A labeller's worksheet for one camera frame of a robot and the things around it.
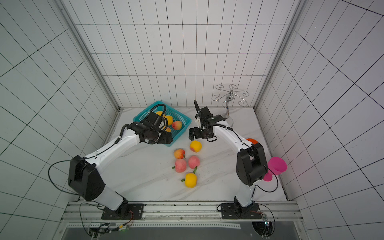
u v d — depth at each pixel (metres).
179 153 0.88
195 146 0.92
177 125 1.02
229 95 0.88
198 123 0.81
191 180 0.78
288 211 0.75
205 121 0.67
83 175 0.43
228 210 0.73
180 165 0.83
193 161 0.85
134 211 0.72
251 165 0.47
